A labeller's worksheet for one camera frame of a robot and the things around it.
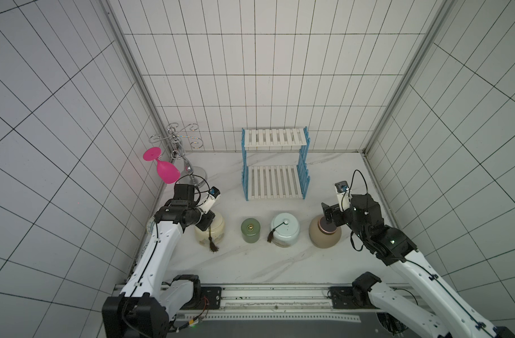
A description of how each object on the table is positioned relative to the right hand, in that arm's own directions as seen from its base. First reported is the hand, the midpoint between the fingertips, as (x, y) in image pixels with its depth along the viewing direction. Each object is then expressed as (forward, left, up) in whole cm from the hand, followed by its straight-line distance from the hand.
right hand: (328, 199), depth 74 cm
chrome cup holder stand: (+26, +62, +4) cm, 67 cm away
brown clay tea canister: (-9, +1, -10) cm, 14 cm away
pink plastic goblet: (+14, +68, -5) cm, 69 cm away
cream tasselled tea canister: (-10, +41, -10) cm, 43 cm away
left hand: (-6, +45, -9) cm, 47 cm away
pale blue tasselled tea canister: (-7, +15, -11) cm, 20 cm away
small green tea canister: (-8, +28, -13) cm, 32 cm away
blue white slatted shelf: (+21, +19, -19) cm, 34 cm away
